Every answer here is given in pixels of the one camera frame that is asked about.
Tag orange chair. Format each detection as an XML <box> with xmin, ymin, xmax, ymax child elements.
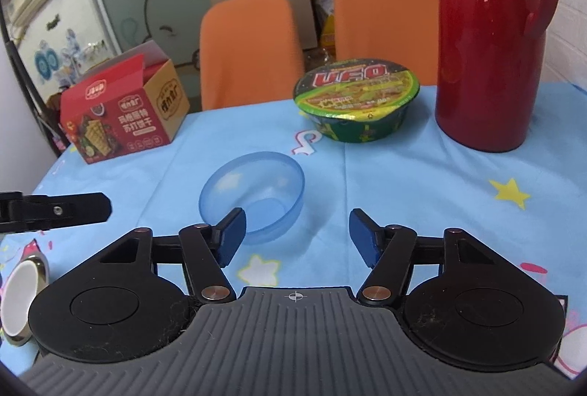
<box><xmin>334</xmin><ymin>0</ymin><xmax>441</xmax><ymax>87</ymax></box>
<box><xmin>200</xmin><ymin>0</ymin><xmax>306</xmax><ymax>111</ymax></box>

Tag stainless steel bowl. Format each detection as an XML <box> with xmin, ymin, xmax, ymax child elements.
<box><xmin>0</xmin><ymin>254</ymin><xmax>50</xmax><ymax>346</ymax></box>

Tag green instant noodle bowl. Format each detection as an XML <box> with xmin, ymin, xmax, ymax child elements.
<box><xmin>293</xmin><ymin>58</ymin><xmax>421</xmax><ymax>143</ymax></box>

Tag white ceramic bowl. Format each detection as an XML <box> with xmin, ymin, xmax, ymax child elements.
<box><xmin>0</xmin><ymin>261</ymin><xmax>40</xmax><ymax>335</ymax></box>

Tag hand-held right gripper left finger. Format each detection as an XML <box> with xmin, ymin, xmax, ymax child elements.
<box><xmin>59</xmin><ymin>207</ymin><xmax>247</xmax><ymax>303</ymax></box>

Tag blue translucent plastic bowl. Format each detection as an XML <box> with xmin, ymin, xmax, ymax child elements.
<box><xmin>198</xmin><ymin>151</ymin><xmax>306</xmax><ymax>245</ymax></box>

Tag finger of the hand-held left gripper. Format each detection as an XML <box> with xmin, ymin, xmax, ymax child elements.
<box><xmin>0</xmin><ymin>192</ymin><xmax>113</xmax><ymax>234</ymax></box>

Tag red cracker box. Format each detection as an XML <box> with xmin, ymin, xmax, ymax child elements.
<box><xmin>61</xmin><ymin>41</ymin><xmax>191</xmax><ymax>165</ymax></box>

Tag blue floral window stickers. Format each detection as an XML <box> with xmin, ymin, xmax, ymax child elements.
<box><xmin>34</xmin><ymin>29</ymin><xmax>115</xmax><ymax>78</ymax></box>

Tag black metal stand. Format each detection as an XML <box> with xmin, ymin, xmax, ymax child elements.
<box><xmin>0</xmin><ymin>2</ymin><xmax>61</xmax><ymax>155</ymax></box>

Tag red thermos jug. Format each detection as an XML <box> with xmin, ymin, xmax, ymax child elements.
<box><xmin>435</xmin><ymin>0</ymin><xmax>562</xmax><ymax>153</ymax></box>

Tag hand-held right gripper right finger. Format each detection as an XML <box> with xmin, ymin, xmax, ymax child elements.
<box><xmin>349</xmin><ymin>208</ymin><xmax>528</xmax><ymax>306</ymax></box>

